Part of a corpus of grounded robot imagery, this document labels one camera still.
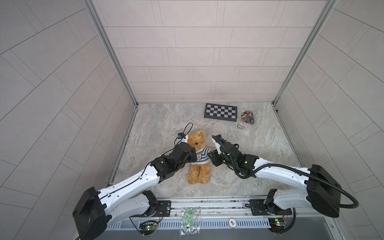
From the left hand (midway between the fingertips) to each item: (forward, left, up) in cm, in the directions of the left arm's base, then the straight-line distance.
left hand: (200, 149), depth 77 cm
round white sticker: (-30, -15, -13) cm, 36 cm away
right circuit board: (-31, -35, -13) cm, 48 cm away
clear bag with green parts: (-30, +4, -12) cm, 32 cm away
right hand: (-1, -5, -5) cm, 7 cm away
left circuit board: (-32, +23, -10) cm, 41 cm away
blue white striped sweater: (-2, -1, -4) cm, 5 cm away
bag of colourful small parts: (+31, -34, -12) cm, 47 cm away
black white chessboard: (+36, -15, -12) cm, 40 cm away
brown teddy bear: (-10, 0, -8) cm, 12 cm away
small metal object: (+24, -28, -13) cm, 39 cm away
